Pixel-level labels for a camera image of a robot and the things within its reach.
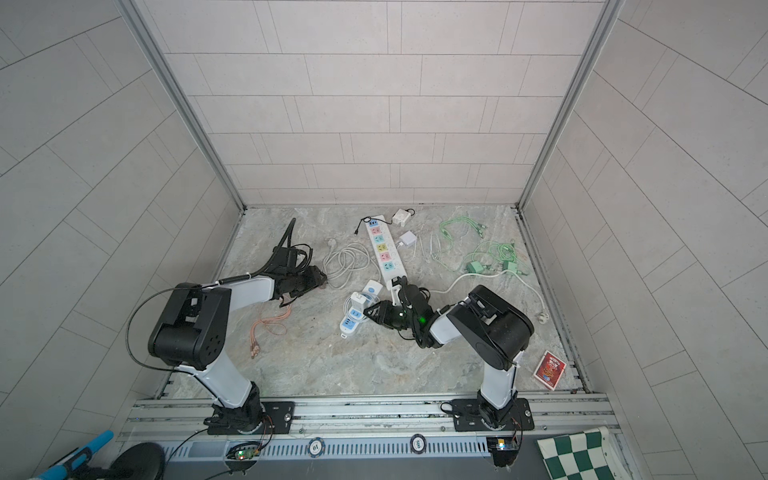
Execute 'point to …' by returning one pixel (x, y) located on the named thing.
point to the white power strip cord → (339, 263)
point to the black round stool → (142, 461)
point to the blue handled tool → (61, 471)
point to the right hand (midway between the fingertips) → (366, 317)
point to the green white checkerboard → (585, 455)
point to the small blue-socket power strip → (349, 323)
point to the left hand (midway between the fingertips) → (329, 275)
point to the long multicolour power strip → (386, 248)
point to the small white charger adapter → (408, 237)
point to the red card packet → (550, 370)
